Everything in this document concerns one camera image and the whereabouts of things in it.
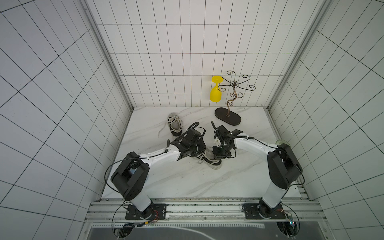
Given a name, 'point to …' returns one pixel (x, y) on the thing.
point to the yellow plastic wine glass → (215, 93)
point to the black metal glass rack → (223, 114)
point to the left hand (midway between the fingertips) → (205, 150)
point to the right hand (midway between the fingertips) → (214, 154)
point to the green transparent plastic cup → (280, 142)
